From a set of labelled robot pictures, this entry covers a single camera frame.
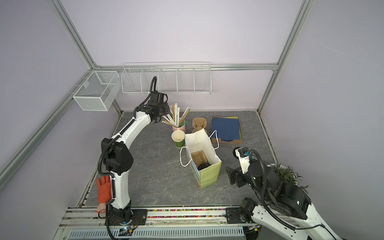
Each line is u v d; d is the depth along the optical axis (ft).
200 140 2.64
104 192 2.61
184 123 3.34
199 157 3.07
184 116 3.24
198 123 3.67
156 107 2.36
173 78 3.33
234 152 3.18
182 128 3.26
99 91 3.17
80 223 2.43
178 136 3.18
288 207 1.28
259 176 1.39
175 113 3.25
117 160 1.77
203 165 2.08
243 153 1.70
